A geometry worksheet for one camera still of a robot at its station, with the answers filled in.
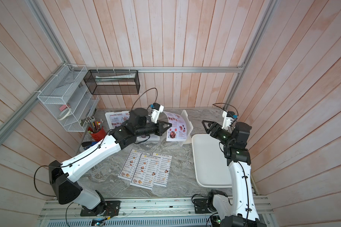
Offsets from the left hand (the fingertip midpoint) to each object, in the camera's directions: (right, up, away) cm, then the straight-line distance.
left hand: (171, 128), depth 69 cm
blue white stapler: (-58, -13, +26) cm, 65 cm away
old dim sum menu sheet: (-4, -27, +19) cm, 33 cm away
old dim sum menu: (-26, -26, +19) cm, 42 cm away
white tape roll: (-63, +8, +13) cm, 65 cm away
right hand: (+17, +3, +2) cm, 18 cm away
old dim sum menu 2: (-15, -28, +17) cm, 36 cm away
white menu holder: (-37, +5, +24) cm, 44 cm away
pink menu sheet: (+4, -2, +3) cm, 5 cm away
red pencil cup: (-50, -3, +25) cm, 56 cm away
